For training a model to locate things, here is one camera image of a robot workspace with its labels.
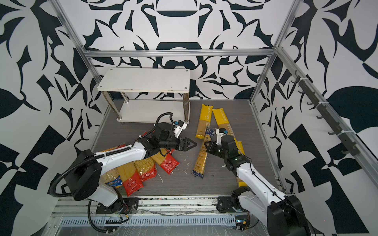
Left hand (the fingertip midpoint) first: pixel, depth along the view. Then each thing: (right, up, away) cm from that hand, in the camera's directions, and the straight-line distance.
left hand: (195, 141), depth 77 cm
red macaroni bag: (-27, -16, +6) cm, 32 cm away
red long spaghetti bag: (-16, -12, +8) cm, 22 cm away
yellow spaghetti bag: (+7, +9, +29) cm, 31 cm away
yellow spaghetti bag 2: (+20, +10, +28) cm, 36 cm away
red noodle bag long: (-33, -20, +1) cm, 39 cm away
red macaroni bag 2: (-44, -5, +13) cm, 46 cm away
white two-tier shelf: (-38, +30, +45) cm, 66 cm away
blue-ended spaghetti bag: (+2, -15, +2) cm, 16 cm away
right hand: (+6, -2, +6) cm, 8 cm away
